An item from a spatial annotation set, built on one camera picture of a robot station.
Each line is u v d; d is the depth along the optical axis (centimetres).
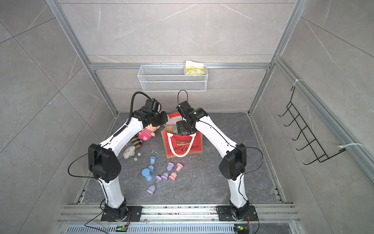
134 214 73
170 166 88
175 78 101
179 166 88
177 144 90
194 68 86
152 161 91
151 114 69
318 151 62
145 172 78
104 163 48
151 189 79
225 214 73
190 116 59
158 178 83
